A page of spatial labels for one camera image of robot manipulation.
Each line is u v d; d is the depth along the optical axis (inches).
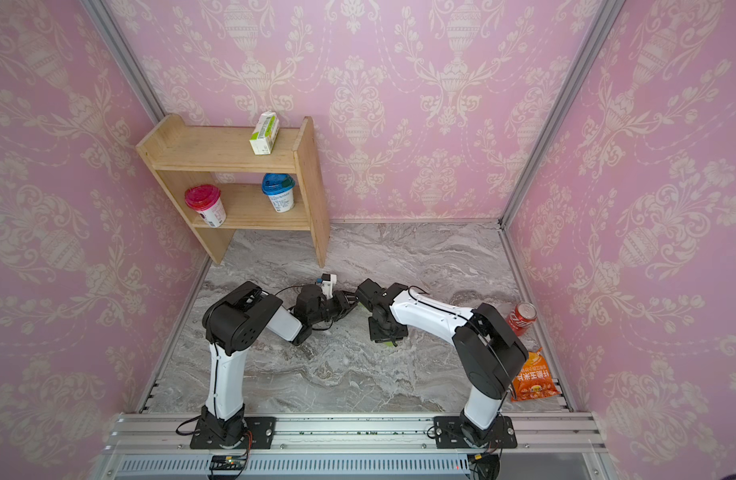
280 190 34.5
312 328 32.0
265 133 30.2
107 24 28.2
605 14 27.1
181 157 30.7
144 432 30.1
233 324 21.6
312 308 31.5
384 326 28.8
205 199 32.8
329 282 37.1
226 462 28.5
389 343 29.5
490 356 17.9
